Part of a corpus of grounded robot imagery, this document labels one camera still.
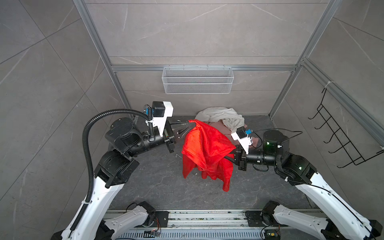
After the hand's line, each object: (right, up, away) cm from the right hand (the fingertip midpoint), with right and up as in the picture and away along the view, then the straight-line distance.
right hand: (221, 152), depth 58 cm
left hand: (-11, +12, -14) cm, 21 cm away
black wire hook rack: (+55, 0, +8) cm, 55 cm away
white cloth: (+17, +15, +50) cm, 55 cm away
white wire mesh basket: (-9, +42, +43) cm, 61 cm away
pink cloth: (+8, +11, +49) cm, 51 cm away
